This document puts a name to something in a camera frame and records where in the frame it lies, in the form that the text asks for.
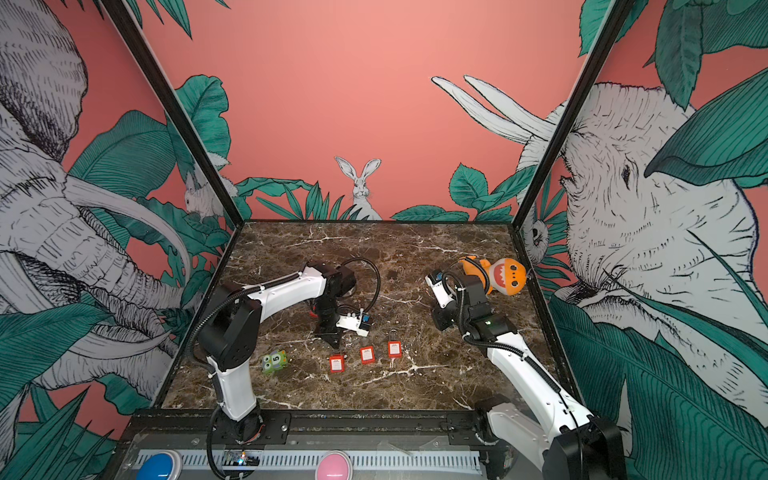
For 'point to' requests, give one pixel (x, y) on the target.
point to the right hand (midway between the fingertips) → (430, 298)
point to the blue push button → (163, 465)
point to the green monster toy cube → (274, 361)
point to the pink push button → (334, 465)
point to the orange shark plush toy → (504, 276)
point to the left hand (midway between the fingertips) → (335, 337)
